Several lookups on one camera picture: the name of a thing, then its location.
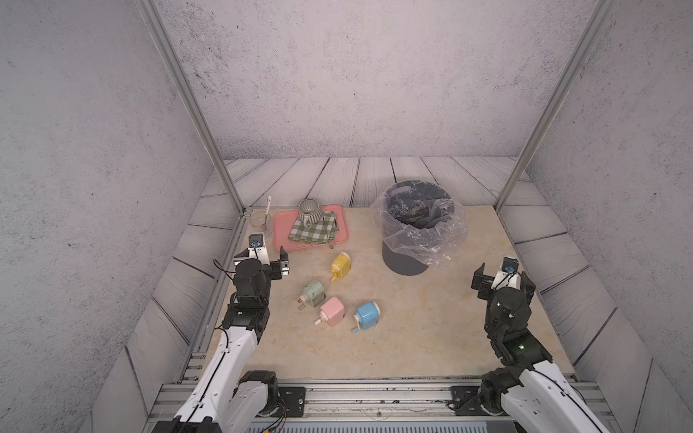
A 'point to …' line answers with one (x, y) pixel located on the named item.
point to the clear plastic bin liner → (452, 239)
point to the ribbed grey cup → (309, 212)
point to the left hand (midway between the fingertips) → (268, 247)
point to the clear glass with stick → (262, 219)
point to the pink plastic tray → (284, 221)
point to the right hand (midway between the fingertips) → (504, 268)
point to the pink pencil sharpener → (332, 311)
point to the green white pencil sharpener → (312, 293)
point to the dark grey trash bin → (416, 214)
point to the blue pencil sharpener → (366, 317)
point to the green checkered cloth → (324, 231)
